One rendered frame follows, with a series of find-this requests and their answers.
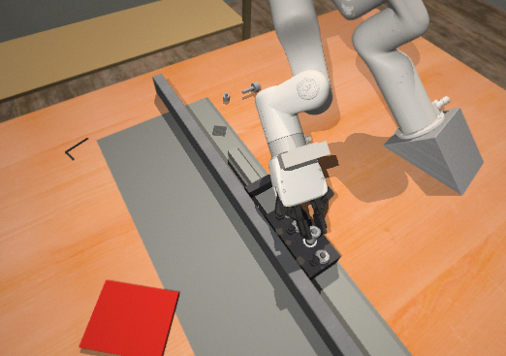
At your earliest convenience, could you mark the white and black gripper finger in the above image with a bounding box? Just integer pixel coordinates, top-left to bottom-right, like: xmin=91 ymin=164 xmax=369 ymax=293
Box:
xmin=310 ymin=187 xmax=334 ymax=234
xmin=274 ymin=192 xmax=312 ymax=240

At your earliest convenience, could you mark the red flat square plate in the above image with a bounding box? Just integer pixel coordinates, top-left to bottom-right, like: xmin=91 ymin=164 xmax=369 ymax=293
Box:
xmin=79 ymin=280 xmax=179 ymax=356

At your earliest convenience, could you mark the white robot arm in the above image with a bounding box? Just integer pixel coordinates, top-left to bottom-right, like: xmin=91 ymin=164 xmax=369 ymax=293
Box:
xmin=255 ymin=0 xmax=450 ymax=169

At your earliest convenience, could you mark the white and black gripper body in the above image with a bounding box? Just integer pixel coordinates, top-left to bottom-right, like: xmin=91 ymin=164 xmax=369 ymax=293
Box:
xmin=269 ymin=155 xmax=328 ymax=207

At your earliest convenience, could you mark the long grey square bar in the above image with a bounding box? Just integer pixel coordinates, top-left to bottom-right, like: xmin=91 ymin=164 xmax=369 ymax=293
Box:
xmin=152 ymin=74 xmax=364 ymax=356

